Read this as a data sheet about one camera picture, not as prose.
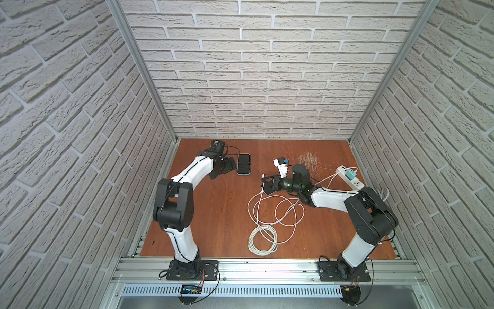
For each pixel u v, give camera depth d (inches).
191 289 28.2
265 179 33.6
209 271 28.6
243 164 41.9
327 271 28.9
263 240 31.8
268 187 32.6
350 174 37.4
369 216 18.7
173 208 19.2
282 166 32.0
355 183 38.2
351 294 27.3
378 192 38.4
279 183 31.0
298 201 29.3
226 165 33.6
